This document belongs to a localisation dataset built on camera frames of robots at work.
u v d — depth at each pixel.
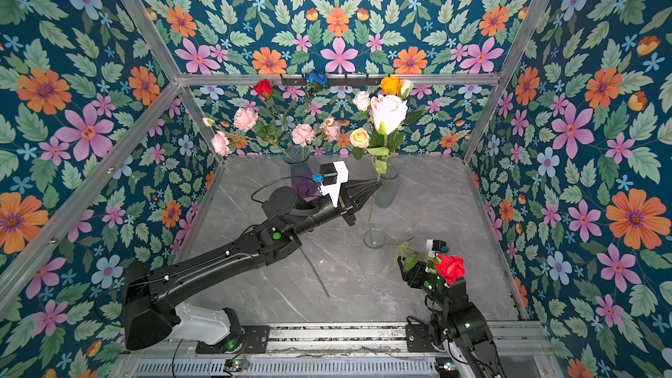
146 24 0.78
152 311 0.39
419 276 0.68
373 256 0.83
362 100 0.75
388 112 0.38
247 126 0.78
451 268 0.49
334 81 0.91
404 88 0.81
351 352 0.72
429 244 0.71
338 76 0.93
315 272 0.86
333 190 0.47
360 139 0.65
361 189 0.51
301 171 0.96
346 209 0.49
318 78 0.82
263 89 0.83
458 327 0.55
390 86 0.81
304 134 0.82
